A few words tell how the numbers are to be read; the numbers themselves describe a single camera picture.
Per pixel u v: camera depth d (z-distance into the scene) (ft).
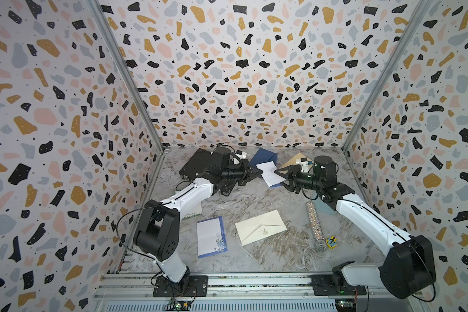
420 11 2.35
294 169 2.35
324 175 2.02
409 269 1.34
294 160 2.59
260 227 2.86
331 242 2.76
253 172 2.52
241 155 2.65
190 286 2.36
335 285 2.20
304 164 2.50
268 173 2.62
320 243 2.67
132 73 2.91
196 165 3.52
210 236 2.85
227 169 2.38
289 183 2.38
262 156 3.92
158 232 1.49
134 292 2.49
